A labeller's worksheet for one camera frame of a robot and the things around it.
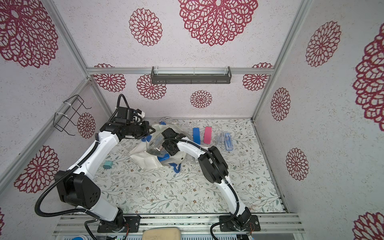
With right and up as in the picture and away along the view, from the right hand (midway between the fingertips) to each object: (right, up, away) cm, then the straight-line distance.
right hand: (163, 145), depth 98 cm
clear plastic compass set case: (+40, +4, +12) cm, 42 cm away
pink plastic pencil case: (+30, +6, +12) cm, 34 cm away
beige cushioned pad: (+5, -38, -29) cm, 48 cm away
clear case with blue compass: (+45, +2, +8) cm, 46 cm away
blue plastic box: (+22, +6, +13) cm, 26 cm away
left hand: (-1, +9, -16) cm, 19 cm away
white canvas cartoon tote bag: (-2, -3, -23) cm, 24 cm away
